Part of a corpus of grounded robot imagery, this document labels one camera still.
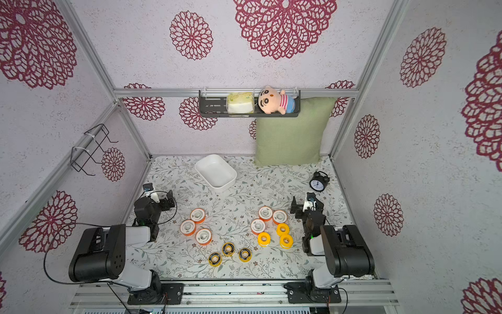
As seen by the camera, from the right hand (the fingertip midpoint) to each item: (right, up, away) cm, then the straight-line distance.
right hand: (305, 196), depth 90 cm
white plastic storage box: (-45, +11, +20) cm, 50 cm away
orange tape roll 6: (-22, -14, +2) cm, 26 cm away
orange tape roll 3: (-46, -18, -2) cm, 50 cm away
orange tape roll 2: (-54, -15, 0) cm, 56 cm away
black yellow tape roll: (-40, -26, -8) cm, 48 cm away
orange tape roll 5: (-11, -10, +4) cm, 16 cm away
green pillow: (-3, +27, +10) cm, 29 cm away
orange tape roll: (-51, -10, +4) cm, 52 cm away
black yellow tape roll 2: (-35, -23, -4) cm, 42 cm away
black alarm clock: (+10, +6, +10) cm, 16 cm away
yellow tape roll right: (-9, -20, -3) cm, 22 cm away
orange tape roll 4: (-18, -9, +5) cm, 21 cm away
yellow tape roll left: (-19, -19, -3) cm, 27 cm away
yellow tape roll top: (-10, -15, 0) cm, 18 cm away
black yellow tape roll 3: (-27, -24, -6) cm, 37 cm away
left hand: (-67, +1, +4) cm, 67 cm away
